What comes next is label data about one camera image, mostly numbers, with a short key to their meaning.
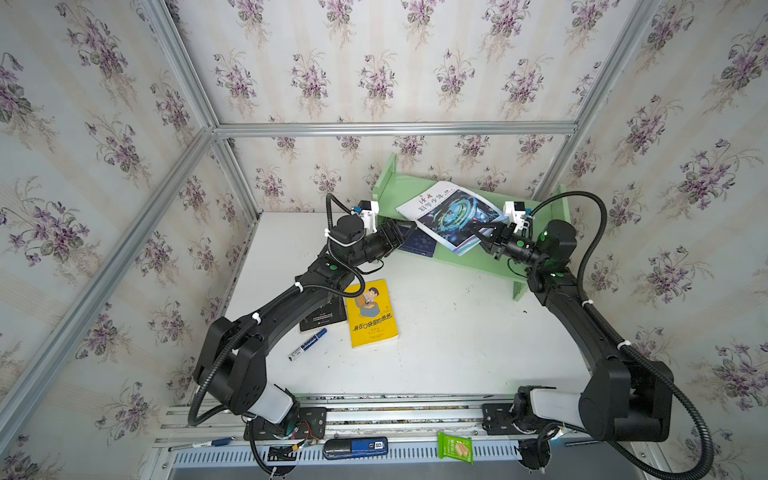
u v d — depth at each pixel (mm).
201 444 701
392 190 1026
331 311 910
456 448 689
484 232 706
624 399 402
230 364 414
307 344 852
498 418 728
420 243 912
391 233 664
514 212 700
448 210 782
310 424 721
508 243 659
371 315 908
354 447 665
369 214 703
